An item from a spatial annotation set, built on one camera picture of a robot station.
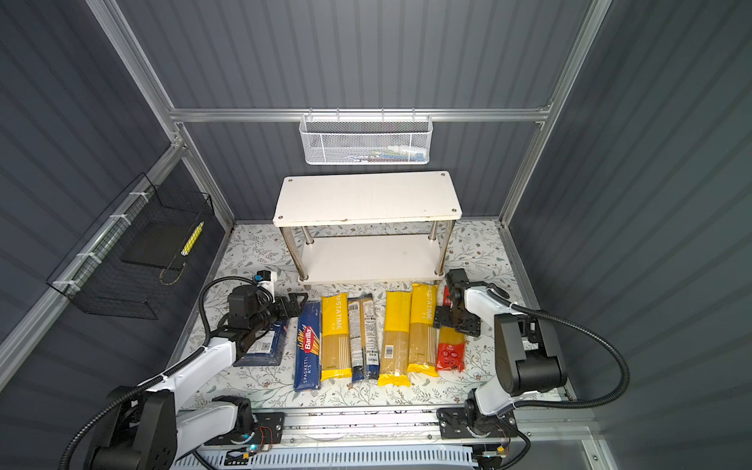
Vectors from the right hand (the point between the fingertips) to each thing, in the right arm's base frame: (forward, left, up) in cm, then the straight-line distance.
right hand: (457, 329), depth 91 cm
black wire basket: (+10, +85, +32) cm, 92 cm away
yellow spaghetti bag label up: (-10, +20, +4) cm, 22 cm away
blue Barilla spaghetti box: (-15, +44, +5) cm, 46 cm away
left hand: (+5, +49, +11) cm, 51 cm away
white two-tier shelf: (+44, +29, +1) cm, 52 cm away
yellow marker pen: (+13, +74, +30) cm, 81 cm away
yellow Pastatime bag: (-10, +12, +3) cm, 16 cm away
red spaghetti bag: (-8, +3, +3) cm, 9 cm away
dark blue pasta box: (-9, +56, +8) cm, 57 cm away
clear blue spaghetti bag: (-9, +29, +3) cm, 30 cm away
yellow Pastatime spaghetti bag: (-4, +38, +4) cm, 38 cm away
